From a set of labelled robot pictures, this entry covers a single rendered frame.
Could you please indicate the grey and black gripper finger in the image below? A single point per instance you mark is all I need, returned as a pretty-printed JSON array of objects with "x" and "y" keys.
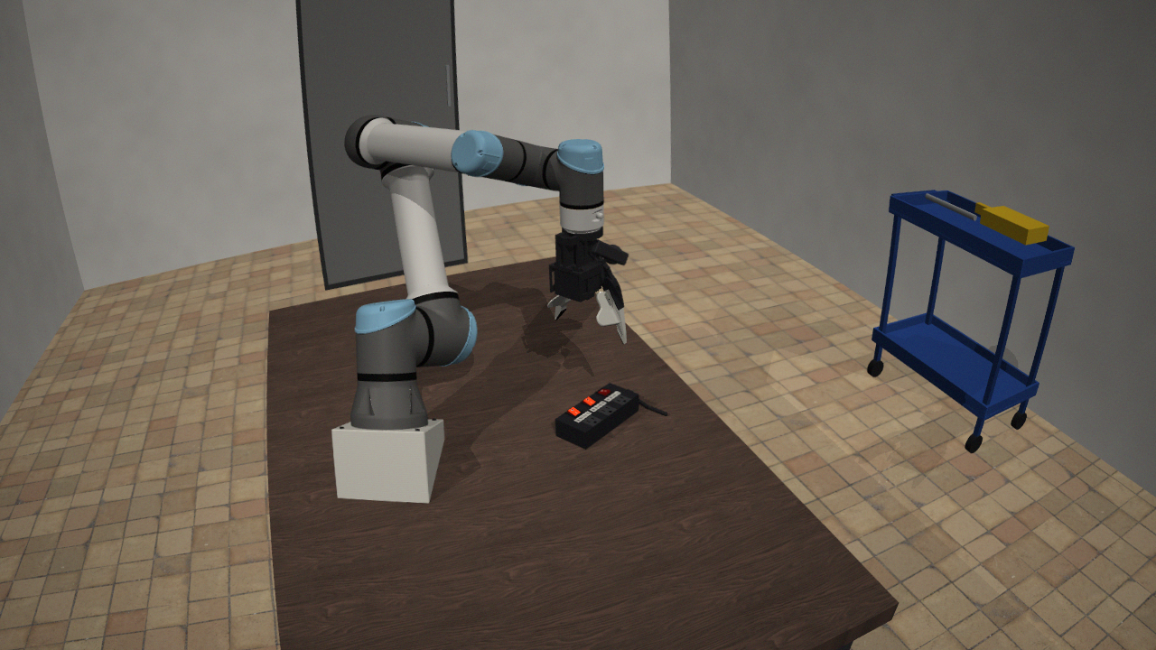
[
  {"x": 559, "y": 302},
  {"x": 611, "y": 304}
]

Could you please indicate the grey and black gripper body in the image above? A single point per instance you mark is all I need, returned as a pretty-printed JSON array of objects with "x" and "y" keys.
[{"x": 578, "y": 257}]

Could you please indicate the black power strip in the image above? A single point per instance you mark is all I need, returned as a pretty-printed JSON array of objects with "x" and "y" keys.
[{"x": 594, "y": 417}]

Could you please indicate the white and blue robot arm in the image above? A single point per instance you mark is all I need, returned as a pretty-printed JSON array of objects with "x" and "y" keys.
[{"x": 430, "y": 327}]

